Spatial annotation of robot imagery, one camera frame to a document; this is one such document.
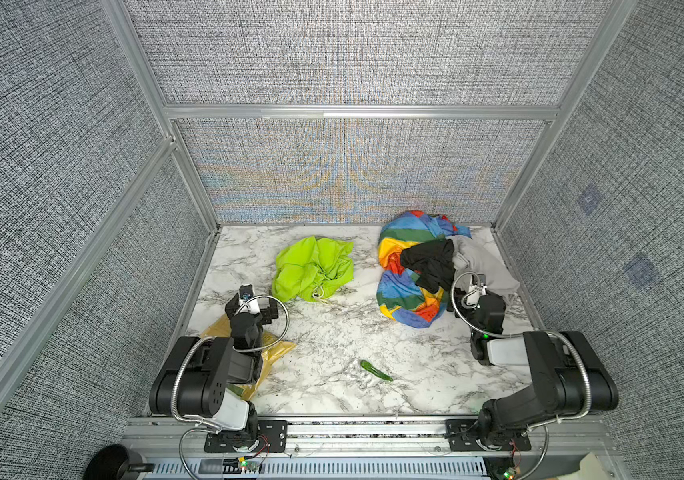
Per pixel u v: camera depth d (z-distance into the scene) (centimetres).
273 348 82
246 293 75
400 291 100
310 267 95
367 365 84
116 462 69
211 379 45
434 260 98
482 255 96
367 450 73
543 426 53
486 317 71
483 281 78
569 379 45
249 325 68
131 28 73
